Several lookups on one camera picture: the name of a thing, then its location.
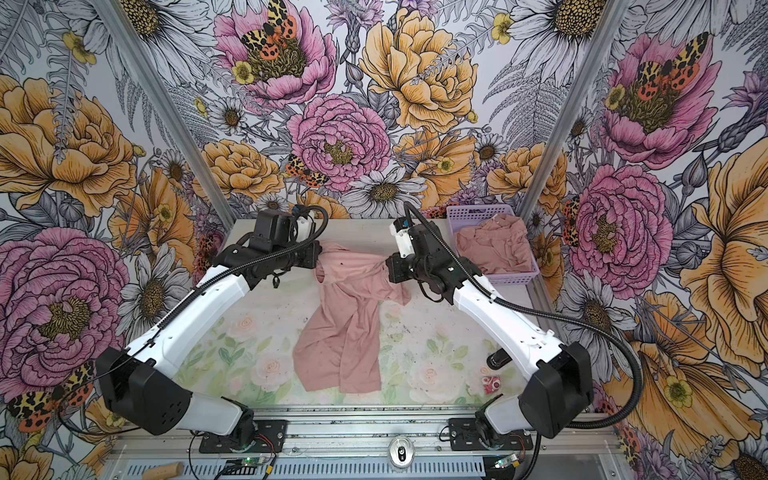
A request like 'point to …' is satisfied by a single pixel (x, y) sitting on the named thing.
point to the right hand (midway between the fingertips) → (389, 270)
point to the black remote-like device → (498, 359)
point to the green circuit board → (252, 461)
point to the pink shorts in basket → (500, 244)
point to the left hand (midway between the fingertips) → (317, 257)
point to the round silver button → (401, 452)
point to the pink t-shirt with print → (340, 345)
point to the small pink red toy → (491, 384)
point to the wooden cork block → (164, 471)
